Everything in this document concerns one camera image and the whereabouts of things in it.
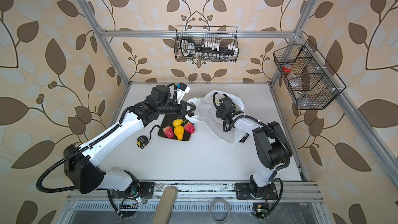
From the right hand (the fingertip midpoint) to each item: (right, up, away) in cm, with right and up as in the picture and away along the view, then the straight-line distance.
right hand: (223, 111), depth 96 cm
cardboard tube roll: (-29, -40, -28) cm, 57 cm away
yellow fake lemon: (-29, -7, -2) cm, 29 cm away
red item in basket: (+35, +25, -8) cm, 44 cm away
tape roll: (-1, -42, -25) cm, 49 cm away
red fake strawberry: (-33, -12, -5) cm, 36 cm away
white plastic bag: (-10, +3, +3) cm, 11 cm away
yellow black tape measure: (-48, -17, -7) cm, 52 cm away
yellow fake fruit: (-26, -11, -7) cm, 30 cm away
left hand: (-16, +4, -24) cm, 29 cm away
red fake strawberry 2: (-21, -9, -5) cm, 23 cm away
